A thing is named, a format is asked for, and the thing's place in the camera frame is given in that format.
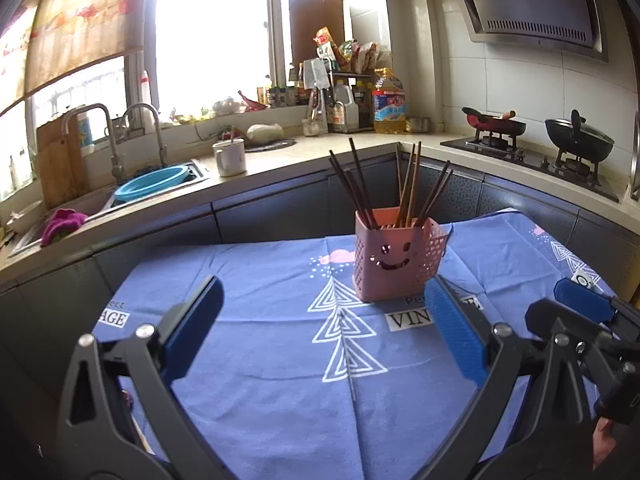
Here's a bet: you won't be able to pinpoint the blue printed tablecloth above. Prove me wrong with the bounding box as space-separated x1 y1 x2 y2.
90 207 621 480

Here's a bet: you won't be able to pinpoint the blue plastic basin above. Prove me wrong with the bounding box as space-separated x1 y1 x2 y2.
114 166 188 204

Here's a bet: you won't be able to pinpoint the steel range hood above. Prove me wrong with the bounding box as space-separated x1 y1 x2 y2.
440 0 611 63

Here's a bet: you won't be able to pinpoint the dish soap bottle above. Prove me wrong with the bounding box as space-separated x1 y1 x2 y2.
75 111 96 155

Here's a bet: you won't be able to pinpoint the white folded cloth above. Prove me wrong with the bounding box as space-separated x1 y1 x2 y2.
246 123 284 143

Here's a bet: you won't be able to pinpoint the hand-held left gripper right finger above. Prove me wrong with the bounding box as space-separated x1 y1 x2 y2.
410 276 597 480

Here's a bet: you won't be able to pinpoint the bunch of wooden chopsticks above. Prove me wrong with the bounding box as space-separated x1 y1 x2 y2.
328 137 454 231

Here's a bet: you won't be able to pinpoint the hanging kitchen utensils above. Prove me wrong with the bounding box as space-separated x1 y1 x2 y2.
302 56 333 121

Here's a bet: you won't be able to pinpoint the tall steel faucet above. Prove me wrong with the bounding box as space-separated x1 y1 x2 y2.
61 103 126 181

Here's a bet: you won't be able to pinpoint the red frying pan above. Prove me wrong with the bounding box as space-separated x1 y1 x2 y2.
461 106 527 137

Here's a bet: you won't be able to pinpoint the pink cloth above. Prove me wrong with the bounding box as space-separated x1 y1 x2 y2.
40 208 90 247

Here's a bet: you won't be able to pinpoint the steel kitchen sink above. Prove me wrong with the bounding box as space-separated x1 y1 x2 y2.
7 159 211 258

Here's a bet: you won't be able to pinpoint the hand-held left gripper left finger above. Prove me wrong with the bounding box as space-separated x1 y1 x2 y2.
56 275 236 480

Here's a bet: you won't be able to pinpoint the pile of snack bags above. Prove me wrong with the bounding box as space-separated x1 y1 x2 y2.
314 27 396 73

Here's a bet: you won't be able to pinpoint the pink plastic utensil holder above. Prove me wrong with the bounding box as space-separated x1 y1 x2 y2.
354 208 447 303

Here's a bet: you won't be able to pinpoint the black wok with lid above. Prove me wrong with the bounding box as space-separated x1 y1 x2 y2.
544 109 615 161

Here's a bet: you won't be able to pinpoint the patterned window blind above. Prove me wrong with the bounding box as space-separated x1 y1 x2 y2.
0 0 146 116

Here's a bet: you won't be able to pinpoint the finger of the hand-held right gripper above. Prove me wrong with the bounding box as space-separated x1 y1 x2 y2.
554 277 640 342
525 298 612 357

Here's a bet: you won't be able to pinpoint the white mug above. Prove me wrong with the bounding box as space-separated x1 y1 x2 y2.
212 138 247 178

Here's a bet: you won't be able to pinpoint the yellow cooking oil bottle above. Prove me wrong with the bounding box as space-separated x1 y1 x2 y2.
372 67 407 135

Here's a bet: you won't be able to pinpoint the black gas stove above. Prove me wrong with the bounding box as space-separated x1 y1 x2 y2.
440 135 621 203

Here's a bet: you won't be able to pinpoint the wooden cutting board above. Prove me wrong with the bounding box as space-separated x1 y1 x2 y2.
36 120 87 210

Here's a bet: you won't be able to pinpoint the stainless steel cookware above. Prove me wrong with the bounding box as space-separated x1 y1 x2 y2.
629 110 640 201

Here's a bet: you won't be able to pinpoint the curved steel faucet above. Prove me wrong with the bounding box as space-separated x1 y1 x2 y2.
120 103 168 168

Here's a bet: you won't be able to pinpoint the row of spice jars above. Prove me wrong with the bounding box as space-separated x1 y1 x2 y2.
257 85 311 108

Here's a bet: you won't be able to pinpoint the person's right hand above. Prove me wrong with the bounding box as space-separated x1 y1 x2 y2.
592 416 616 469

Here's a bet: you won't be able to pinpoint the red packet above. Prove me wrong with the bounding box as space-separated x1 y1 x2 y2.
237 90 268 111

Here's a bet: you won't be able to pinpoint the white plastic jug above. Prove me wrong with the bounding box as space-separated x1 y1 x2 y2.
332 82 357 133

